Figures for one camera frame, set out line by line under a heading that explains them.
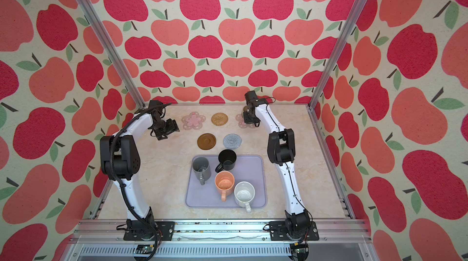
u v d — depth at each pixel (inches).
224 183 34.0
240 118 45.1
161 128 33.2
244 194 32.4
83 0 29.7
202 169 35.6
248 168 35.8
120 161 21.1
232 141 40.8
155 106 32.3
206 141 40.4
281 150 25.8
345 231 30.1
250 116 36.5
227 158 35.7
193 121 44.3
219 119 45.1
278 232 28.9
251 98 34.7
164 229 29.5
